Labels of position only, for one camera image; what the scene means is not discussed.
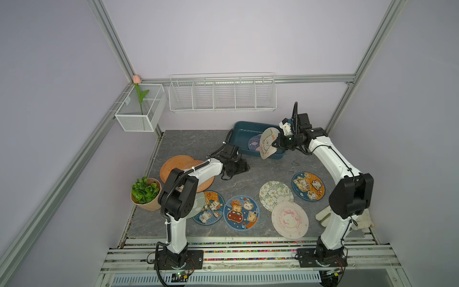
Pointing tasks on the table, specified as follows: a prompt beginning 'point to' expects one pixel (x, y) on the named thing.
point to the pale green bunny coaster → (198, 205)
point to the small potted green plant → (146, 193)
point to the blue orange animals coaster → (214, 208)
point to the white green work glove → (363, 221)
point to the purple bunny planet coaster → (254, 144)
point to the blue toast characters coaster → (241, 213)
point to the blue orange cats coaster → (308, 186)
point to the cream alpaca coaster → (269, 135)
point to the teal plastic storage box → (243, 130)
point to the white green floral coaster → (273, 192)
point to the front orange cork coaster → (205, 186)
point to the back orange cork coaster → (181, 162)
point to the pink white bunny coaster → (289, 219)
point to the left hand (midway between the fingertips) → (246, 170)
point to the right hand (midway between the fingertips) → (272, 143)
